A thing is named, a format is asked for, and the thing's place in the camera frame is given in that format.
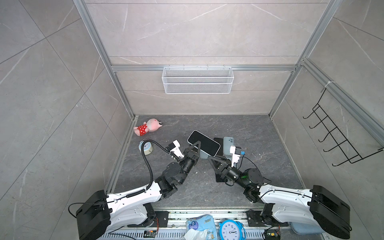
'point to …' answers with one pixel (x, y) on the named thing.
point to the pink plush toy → (151, 125)
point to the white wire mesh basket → (197, 80)
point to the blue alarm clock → (231, 229)
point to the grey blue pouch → (302, 228)
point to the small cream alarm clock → (148, 147)
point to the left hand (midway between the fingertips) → (201, 140)
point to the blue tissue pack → (201, 227)
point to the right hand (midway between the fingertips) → (208, 157)
